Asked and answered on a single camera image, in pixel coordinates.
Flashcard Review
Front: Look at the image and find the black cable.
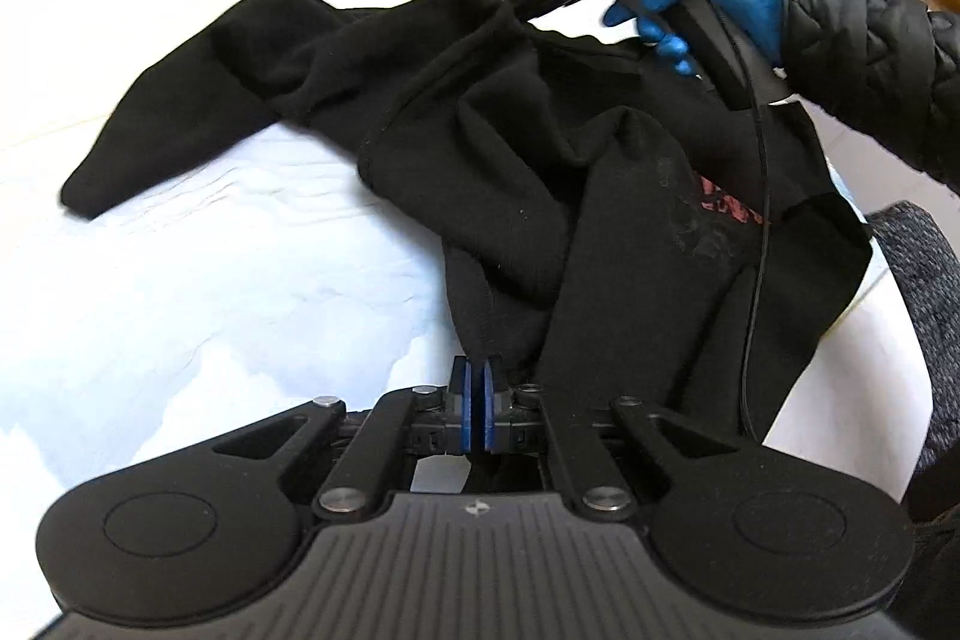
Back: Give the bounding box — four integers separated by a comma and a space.
652, 0, 773, 442

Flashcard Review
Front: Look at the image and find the black sweater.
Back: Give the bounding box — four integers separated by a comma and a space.
60, 0, 875, 453

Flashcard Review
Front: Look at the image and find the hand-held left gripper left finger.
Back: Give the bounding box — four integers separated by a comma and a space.
210, 355, 476, 522

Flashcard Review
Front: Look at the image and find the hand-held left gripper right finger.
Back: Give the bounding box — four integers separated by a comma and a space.
484, 355, 741, 526

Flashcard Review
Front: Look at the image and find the white marble-print table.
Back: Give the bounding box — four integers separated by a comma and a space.
0, 0, 925, 640

